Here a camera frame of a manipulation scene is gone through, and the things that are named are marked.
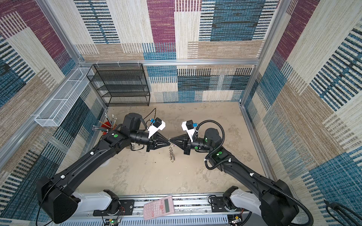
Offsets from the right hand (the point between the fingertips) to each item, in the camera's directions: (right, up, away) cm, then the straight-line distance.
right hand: (173, 141), depth 68 cm
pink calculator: (-7, -35, +5) cm, 36 cm away
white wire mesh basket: (-59, +15, +4) cm, 61 cm away
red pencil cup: (-45, +5, +27) cm, 53 cm away
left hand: (-2, -1, -1) cm, 2 cm away
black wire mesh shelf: (-42, +36, +41) cm, 69 cm away
